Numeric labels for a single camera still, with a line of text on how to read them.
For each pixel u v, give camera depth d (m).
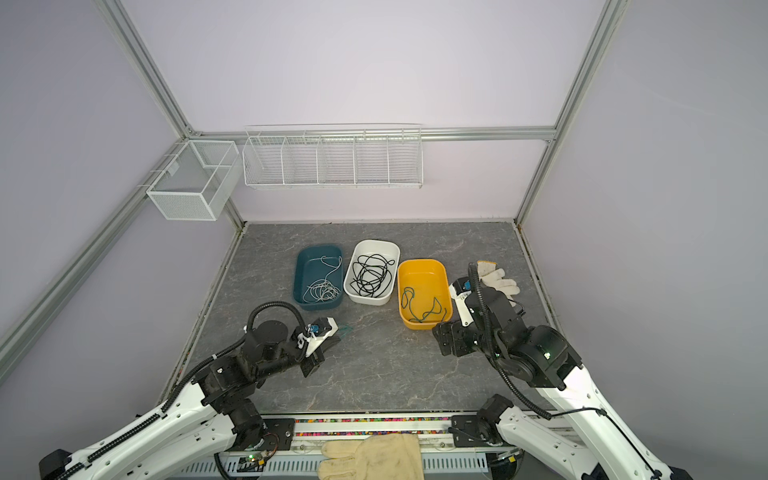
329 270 1.02
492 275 1.02
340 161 0.99
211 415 0.50
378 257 1.08
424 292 0.99
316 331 0.60
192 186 1.01
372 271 1.05
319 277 1.03
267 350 0.54
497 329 0.46
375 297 0.99
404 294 0.98
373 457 0.70
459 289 0.58
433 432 0.75
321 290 0.98
